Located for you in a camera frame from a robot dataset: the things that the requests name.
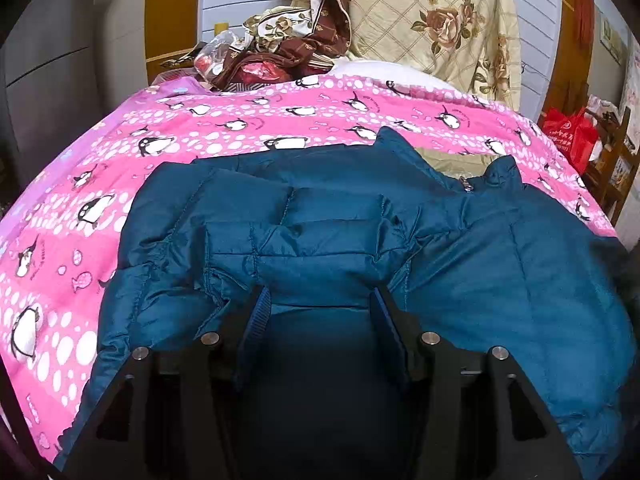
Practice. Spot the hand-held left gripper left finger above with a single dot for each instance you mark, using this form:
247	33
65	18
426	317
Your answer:
255	325

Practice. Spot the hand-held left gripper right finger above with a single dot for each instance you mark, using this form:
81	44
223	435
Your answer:
389	325

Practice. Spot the blue quilted down jacket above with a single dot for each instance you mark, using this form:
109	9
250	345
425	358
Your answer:
500	270

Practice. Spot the pink penguin print blanket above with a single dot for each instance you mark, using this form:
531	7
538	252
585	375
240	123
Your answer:
150	125

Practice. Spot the red foil packet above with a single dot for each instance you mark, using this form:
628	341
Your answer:
262	72

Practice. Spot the white pillow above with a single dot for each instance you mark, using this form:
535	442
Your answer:
390	71

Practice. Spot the red shopping bag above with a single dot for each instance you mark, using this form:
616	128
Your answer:
570	135

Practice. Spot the wooden chair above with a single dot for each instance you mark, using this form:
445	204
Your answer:
610	170

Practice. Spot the clear plastic bag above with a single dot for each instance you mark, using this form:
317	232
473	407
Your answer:
216	55

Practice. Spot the brown patterned cloth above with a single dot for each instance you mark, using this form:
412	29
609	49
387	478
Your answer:
320	30

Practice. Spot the cream floral quilt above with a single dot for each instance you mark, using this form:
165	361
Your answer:
425	15

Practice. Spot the wooden door panel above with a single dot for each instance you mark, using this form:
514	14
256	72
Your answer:
172	15

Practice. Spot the pink floral curtain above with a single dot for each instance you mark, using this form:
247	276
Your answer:
631	85

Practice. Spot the framed wall picture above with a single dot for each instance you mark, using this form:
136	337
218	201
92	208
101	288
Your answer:
612	40

